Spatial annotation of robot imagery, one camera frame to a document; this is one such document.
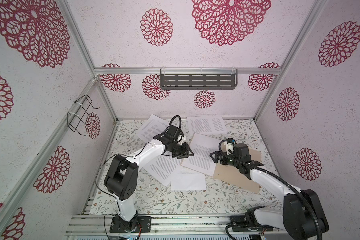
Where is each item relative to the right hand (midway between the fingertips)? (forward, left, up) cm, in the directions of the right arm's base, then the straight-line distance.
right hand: (216, 153), depth 87 cm
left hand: (-4, +15, +1) cm, 15 cm away
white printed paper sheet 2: (+31, +42, -10) cm, 53 cm away
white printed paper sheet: (+12, +6, -10) cm, 17 cm away
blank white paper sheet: (-11, +17, -12) cm, 24 cm away
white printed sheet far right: (+34, +2, -11) cm, 36 cm away
